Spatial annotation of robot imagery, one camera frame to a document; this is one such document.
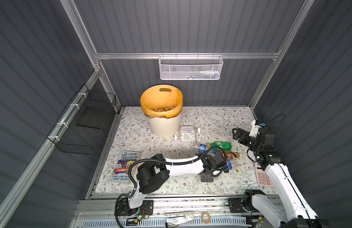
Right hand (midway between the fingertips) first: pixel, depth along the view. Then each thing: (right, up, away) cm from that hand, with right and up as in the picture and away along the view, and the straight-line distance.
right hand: (242, 132), depth 78 cm
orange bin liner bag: (-48, +21, +24) cm, 58 cm away
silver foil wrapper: (-38, -43, -10) cm, 59 cm away
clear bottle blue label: (-1, -21, +11) cm, 24 cm away
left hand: (-18, -24, +3) cm, 30 cm away
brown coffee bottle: (-3, -15, +10) cm, 19 cm away
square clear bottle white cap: (-28, +1, +26) cm, 38 cm away
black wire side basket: (-87, +2, -6) cm, 87 cm away
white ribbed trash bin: (-46, +2, +13) cm, 48 cm away
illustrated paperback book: (-70, -25, +5) cm, 75 cm away
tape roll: (-22, -43, -7) cm, 49 cm away
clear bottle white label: (-30, -5, +21) cm, 37 cm away
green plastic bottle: (-4, -11, +16) cm, 20 cm away
